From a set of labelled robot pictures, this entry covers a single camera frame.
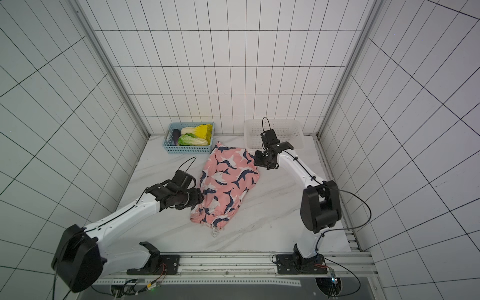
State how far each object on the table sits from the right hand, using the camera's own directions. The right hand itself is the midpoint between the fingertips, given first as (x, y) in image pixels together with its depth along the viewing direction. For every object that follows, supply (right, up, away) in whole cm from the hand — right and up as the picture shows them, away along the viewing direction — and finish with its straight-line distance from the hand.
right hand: (250, 162), depth 89 cm
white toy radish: (-39, +18, +27) cm, 51 cm away
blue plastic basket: (-46, +7, +17) cm, 49 cm away
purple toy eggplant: (-46, +16, +27) cm, 56 cm away
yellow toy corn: (-27, +17, +21) cm, 38 cm away
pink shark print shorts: (-12, -7, +10) cm, 17 cm away
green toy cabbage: (-34, +12, +18) cm, 40 cm away
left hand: (-25, -18, -7) cm, 32 cm away
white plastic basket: (+27, +18, +27) cm, 42 cm away
